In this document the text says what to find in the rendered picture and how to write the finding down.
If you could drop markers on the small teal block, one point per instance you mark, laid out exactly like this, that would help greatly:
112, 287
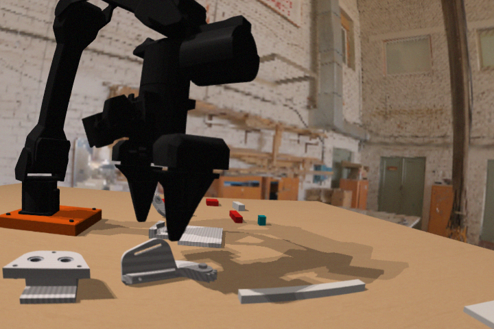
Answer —
262, 220

